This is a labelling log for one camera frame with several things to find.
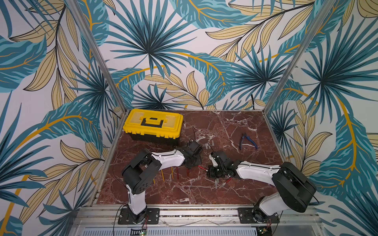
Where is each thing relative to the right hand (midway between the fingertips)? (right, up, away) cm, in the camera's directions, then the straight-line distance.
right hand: (206, 173), depth 88 cm
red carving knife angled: (+9, -5, -4) cm, 11 cm away
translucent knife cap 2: (+3, +13, +10) cm, 17 cm away
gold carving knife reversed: (-26, -1, -1) cm, 26 cm away
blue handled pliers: (+29, +22, +18) cm, 40 cm away
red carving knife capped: (-17, -1, 0) cm, 17 cm away
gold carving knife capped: (-20, 0, 0) cm, 20 cm away
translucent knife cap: (+1, +15, +11) cm, 18 cm away
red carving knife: (-11, 0, 0) cm, 11 cm away
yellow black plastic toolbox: (-26, +28, 0) cm, 38 cm away
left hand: (-4, +5, +3) cm, 7 cm away
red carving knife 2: (-2, +2, +3) cm, 4 cm away
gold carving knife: (-30, -3, -4) cm, 31 cm away
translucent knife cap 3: (+6, +16, +13) cm, 21 cm away
